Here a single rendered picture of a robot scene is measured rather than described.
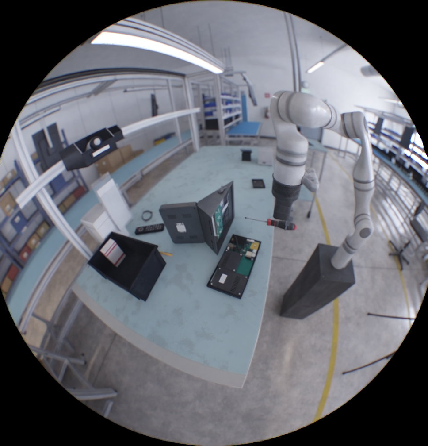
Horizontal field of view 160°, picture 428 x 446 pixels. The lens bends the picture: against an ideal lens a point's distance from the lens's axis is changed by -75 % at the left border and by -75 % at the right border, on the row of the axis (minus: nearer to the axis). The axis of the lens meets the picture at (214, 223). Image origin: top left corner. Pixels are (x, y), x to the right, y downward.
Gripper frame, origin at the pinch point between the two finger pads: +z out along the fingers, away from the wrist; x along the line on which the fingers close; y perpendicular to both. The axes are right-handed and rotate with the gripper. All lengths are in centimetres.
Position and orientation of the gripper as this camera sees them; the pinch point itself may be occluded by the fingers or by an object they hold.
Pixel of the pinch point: (285, 227)
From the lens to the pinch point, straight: 50.9
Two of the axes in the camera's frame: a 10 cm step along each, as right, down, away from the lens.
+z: 1.4, 6.7, 7.3
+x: -3.7, 7.2, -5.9
